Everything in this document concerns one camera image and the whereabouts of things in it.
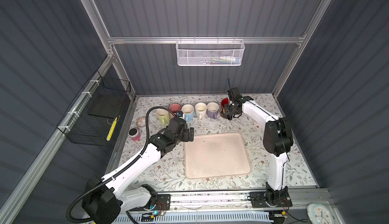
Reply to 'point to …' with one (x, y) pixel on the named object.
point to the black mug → (224, 102)
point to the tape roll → (141, 121)
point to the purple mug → (212, 110)
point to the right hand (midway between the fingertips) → (230, 110)
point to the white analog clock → (318, 214)
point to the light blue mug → (188, 111)
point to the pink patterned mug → (174, 107)
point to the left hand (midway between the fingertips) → (185, 129)
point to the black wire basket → (90, 119)
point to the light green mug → (163, 115)
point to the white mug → (200, 109)
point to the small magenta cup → (133, 133)
